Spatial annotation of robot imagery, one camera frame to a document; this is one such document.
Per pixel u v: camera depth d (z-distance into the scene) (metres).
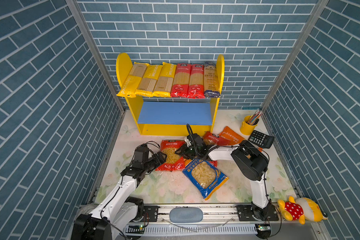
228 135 1.01
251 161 0.53
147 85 0.74
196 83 0.74
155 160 0.75
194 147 0.76
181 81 0.75
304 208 0.70
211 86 0.72
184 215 0.71
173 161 0.89
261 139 1.02
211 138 0.96
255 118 0.99
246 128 1.03
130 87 0.72
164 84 0.74
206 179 0.83
